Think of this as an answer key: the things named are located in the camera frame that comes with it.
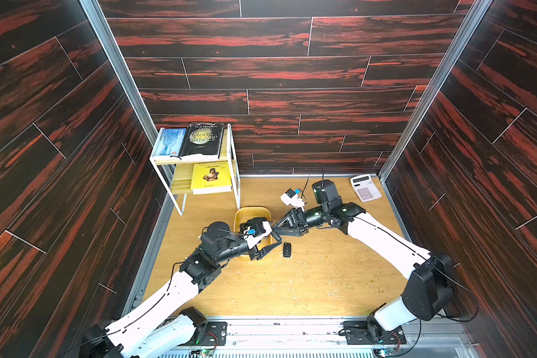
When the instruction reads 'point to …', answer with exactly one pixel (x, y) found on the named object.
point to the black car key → (287, 250)
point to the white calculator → (365, 187)
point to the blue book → (171, 142)
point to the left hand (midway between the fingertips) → (274, 231)
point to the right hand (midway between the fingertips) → (278, 228)
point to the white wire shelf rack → (163, 168)
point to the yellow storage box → (242, 214)
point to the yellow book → (211, 177)
